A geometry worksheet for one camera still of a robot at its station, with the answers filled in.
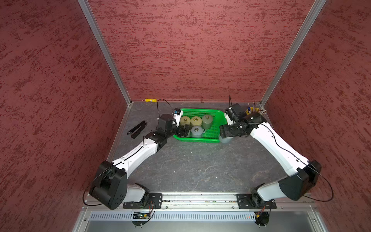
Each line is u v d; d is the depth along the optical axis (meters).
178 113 0.72
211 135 1.00
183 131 0.75
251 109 1.03
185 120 0.97
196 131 0.92
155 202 0.73
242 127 0.53
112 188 0.41
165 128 0.63
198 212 0.71
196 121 0.97
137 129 1.01
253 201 0.67
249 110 1.03
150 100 1.22
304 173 0.40
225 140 0.79
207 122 1.00
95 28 0.78
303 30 0.79
